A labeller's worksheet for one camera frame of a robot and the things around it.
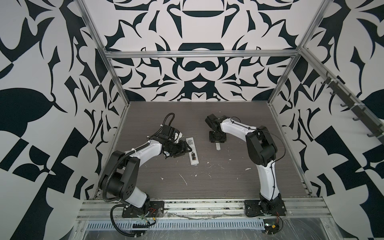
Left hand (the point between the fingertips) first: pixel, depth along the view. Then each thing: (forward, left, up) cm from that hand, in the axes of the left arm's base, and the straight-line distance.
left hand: (189, 149), depth 87 cm
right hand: (+9, -17, -7) cm, 20 cm away
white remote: (+8, -1, -6) cm, 10 cm away
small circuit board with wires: (-37, -38, -8) cm, 53 cm away
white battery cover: (+5, -18, -8) cm, 20 cm away
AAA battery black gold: (-2, -2, -5) cm, 6 cm away
